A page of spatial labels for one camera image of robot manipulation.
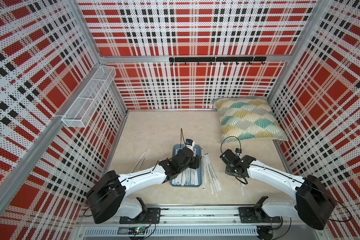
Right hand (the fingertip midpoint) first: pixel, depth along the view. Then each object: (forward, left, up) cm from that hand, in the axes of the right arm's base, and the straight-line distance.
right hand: (234, 169), depth 85 cm
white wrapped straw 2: (+11, +57, -4) cm, 58 cm away
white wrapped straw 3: (-12, -3, -4) cm, 13 cm away
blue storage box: (-3, +26, -3) cm, 26 cm away
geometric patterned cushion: (+29, -12, +13) cm, 34 cm away
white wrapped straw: (-1, +14, -4) cm, 15 cm away
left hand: (+5, +21, +7) cm, 23 cm away
